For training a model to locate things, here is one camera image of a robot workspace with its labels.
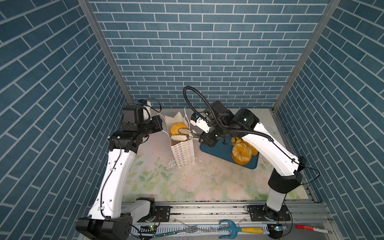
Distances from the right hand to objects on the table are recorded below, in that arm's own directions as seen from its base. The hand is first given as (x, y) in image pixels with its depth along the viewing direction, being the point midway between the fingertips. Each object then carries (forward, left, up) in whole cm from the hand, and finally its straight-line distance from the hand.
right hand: (199, 136), depth 66 cm
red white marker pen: (-27, -55, -32) cm, 69 cm away
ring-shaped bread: (+8, +13, -6) cm, 17 cm away
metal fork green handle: (-32, +2, -31) cm, 45 cm away
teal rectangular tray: (+8, -14, -26) cm, 31 cm away
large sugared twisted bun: (+7, -24, -25) cm, 36 cm away
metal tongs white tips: (0, +8, -3) cm, 9 cm away
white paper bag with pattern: (-1, +9, -14) cm, 17 cm away
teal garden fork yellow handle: (-30, -18, -30) cm, 46 cm away
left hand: (+6, +18, +3) cm, 19 cm away
